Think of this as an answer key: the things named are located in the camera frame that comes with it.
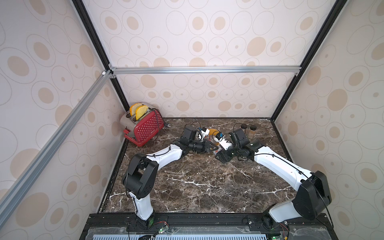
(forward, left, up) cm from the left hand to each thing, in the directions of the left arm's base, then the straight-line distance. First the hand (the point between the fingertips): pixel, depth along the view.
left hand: (219, 148), depth 80 cm
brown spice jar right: (+23, -27, -10) cm, 37 cm away
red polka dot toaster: (+19, +46, -7) cm, 50 cm away
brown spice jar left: (+25, -20, -9) cm, 33 cm away
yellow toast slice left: (+29, +54, +2) cm, 61 cm away
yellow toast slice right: (+26, +48, +2) cm, 55 cm away
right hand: (-1, 0, -5) cm, 5 cm away
